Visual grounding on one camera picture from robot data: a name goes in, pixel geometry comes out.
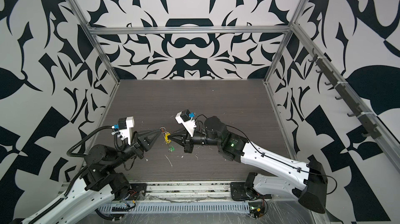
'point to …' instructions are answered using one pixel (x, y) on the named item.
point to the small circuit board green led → (256, 209)
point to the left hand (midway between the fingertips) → (160, 130)
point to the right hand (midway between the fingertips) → (170, 137)
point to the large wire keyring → (162, 129)
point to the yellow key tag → (166, 136)
